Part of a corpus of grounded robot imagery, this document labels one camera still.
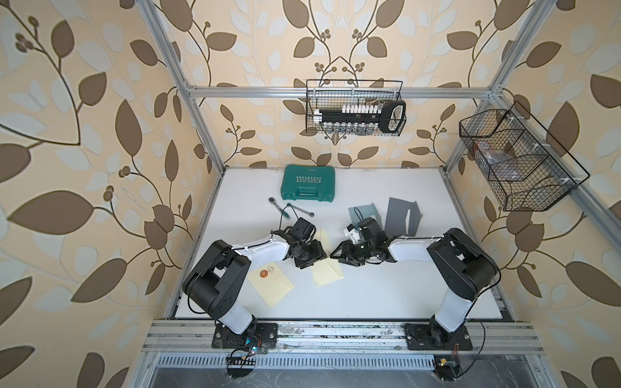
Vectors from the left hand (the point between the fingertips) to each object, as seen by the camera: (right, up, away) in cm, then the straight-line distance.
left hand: (321, 255), depth 88 cm
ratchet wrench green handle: (-22, +20, +20) cm, 36 cm away
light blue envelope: (+17, +14, +17) cm, 28 cm away
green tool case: (-5, +28, +21) cm, 35 cm away
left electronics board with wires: (-25, -29, -15) cm, 41 cm away
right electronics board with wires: (+38, -30, -15) cm, 51 cm away
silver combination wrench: (-4, +14, +16) cm, 22 cm away
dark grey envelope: (+35, +12, +14) cm, 40 cm away
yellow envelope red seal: (-18, -10, 0) cm, 21 cm away
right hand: (+5, -1, +1) cm, 5 cm away
